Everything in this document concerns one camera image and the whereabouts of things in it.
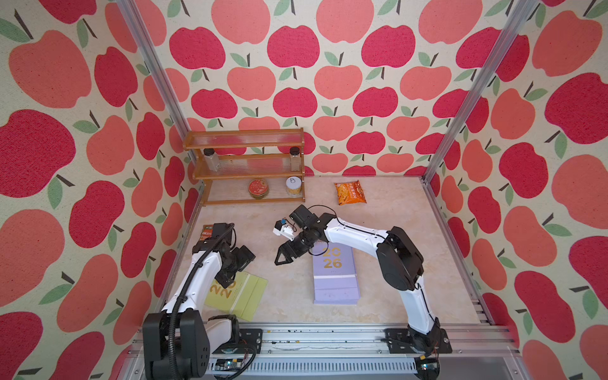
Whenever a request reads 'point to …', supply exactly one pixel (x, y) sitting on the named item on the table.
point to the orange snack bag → (350, 192)
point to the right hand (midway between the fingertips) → (282, 263)
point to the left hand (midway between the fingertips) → (246, 269)
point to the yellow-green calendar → (241, 298)
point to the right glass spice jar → (295, 158)
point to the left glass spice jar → (211, 159)
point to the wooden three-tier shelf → (249, 166)
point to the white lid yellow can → (294, 185)
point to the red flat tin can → (258, 188)
